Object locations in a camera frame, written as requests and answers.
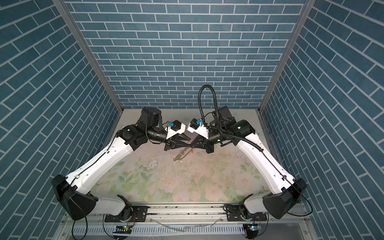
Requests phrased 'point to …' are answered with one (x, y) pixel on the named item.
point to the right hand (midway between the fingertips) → (190, 142)
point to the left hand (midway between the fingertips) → (188, 141)
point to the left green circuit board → (124, 229)
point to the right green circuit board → (254, 227)
